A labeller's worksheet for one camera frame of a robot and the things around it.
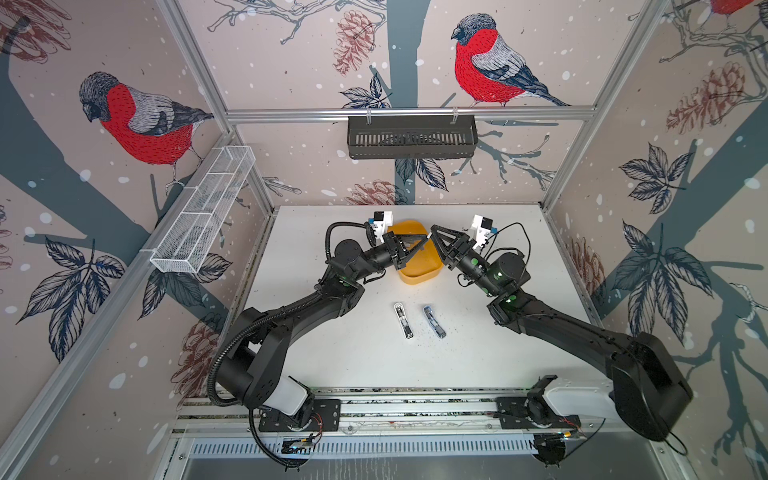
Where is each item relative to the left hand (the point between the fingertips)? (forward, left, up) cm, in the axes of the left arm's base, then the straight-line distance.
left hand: (427, 243), depth 66 cm
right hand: (+2, 0, -1) cm, 2 cm away
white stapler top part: (-4, +4, -33) cm, 34 cm away
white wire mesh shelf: (+15, +59, -4) cm, 61 cm away
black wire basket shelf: (+53, +3, -7) cm, 54 cm away
